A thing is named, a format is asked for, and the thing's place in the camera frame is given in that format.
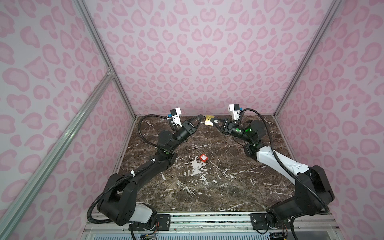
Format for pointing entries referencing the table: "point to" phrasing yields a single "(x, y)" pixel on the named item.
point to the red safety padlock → (203, 157)
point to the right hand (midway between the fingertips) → (212, 123)
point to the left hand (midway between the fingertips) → (205, 116)
